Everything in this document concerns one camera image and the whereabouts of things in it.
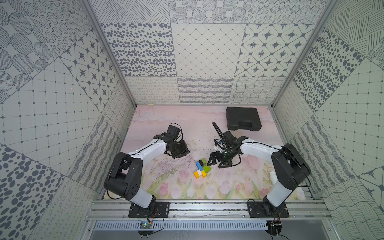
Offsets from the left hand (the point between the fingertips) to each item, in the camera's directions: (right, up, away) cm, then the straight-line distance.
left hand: (193, 153), depth 86 cm
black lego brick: (+4, -6, +2) cm, 8 cm away
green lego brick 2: (+8, -9, 0) cm, 12 cm away
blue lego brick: (+3, -8, +1) cm, 8 cm away
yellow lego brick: (+2, -12, -3) cm, 12 cm away
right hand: (+12, -7, -2) cm, 15 cm away
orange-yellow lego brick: (+6, -12, -3) cm, 13 cm away
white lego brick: (+3, -10, -2) cm, 11 cm away
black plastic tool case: (+37, +20, +21) cm, 47 cm away
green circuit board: (-23, -31, -15) cm, 42 cm away
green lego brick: (+6, -5, +2) cm, 8 cm away
